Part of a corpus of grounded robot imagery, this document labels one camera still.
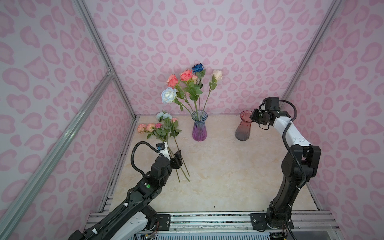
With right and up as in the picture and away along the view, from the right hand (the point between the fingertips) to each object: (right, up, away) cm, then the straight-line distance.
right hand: (253, 114), depth 92 cm
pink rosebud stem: (-51, -11, +16) cm, 54 cm away
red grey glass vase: (-4, -11, +7) cm, 13 cm away
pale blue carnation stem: (-55, -11, +17) cm, 59 cm away
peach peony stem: (-68, -9, +15) cm, 71 cm away
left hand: (-45, -20, -15) cm, 52 cm away
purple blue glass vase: (-33, -11, +18) cm, 39 cm away
